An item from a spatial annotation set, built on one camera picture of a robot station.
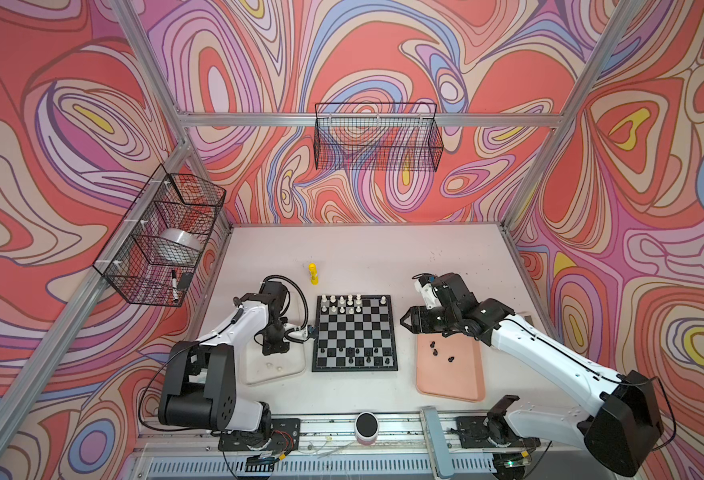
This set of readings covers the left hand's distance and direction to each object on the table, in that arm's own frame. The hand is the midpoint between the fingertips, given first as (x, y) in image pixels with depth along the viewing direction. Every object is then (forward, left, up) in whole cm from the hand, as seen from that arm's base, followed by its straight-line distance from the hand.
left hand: (281, 339), depth 88 cm
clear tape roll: (+13, +22, +30) cm, 39 cm away
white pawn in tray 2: (-9, -1, 0) cm, 9 cm away
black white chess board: (+1, -22, +1) cm, 22 cm away
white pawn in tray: (-7, +3, -1) cm, 8 cm away
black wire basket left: (+10, +28, +29) cm, 41 cm away
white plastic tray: (-8, +6, -1) cm, 10 cm away
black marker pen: (+3, +22, +24) cm, 33 cm away
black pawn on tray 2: (-4, -46, -1) cm, 46 cm away
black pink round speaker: (-24, -25, +3) cm, 34 cm away
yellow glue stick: (+21, -8, +1) cm, 23 cm away
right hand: (-1, -38, +10) cm, 39 cm away
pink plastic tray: (-8, -49, -1) cm, 50 cm away
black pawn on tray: (-2, -45, -1) cm, 45 cm away
